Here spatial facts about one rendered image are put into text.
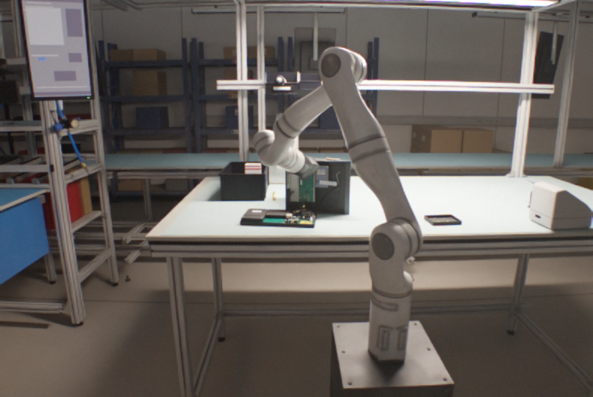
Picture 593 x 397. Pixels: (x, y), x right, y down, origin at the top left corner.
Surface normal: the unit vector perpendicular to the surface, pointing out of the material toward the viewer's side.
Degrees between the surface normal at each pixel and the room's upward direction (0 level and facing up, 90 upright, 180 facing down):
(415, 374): 0
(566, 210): 90
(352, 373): 0
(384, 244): 92
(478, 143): 90
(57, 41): 101
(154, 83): 90
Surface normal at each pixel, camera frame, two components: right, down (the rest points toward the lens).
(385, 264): -0.70, 0.21
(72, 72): 0.42, 0.37
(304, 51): 0.05, 0.33
